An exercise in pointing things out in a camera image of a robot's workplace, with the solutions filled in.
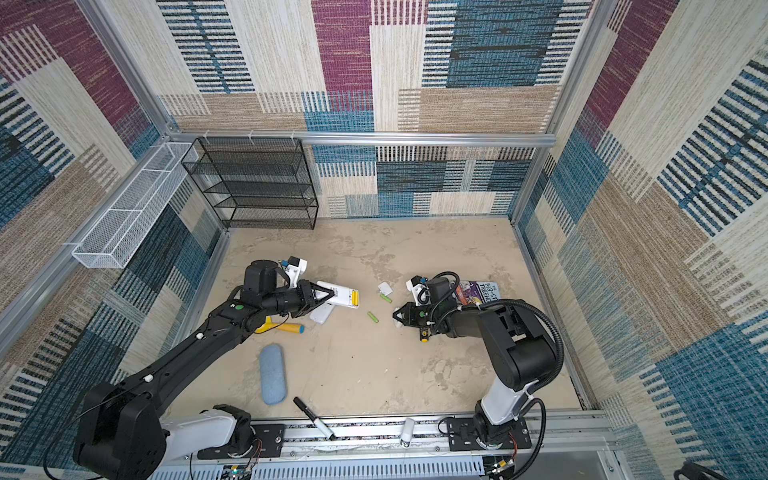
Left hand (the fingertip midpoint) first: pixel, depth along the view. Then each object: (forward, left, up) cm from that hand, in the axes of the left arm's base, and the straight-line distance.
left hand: (333, 290), depth 78 cm
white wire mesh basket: (+9, +50, +13) cm, 53 cm away
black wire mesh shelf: (+48, +33, -1) cm, 58 cm away
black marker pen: (-26, +4, -19) cm, 32 cm away
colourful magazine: (+9, -40, -16) cm, 44 cm away
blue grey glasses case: (-15, +17, -17) cm, 28 cm away
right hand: (+1, -16, -17) cm, 24 cm away
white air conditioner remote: (0, -2, -3) cm, 4 cm away
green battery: (+9, -14, -19) cm, 25 cm away
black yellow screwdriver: (-5, -24, -16) cm, 29 cm away
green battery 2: (+2, -9, -19) cm, 21 cm away
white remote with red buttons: (+2, +6, -18) cm, 19 cm away
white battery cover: (+12, -13, -18) cm, 26 cm away
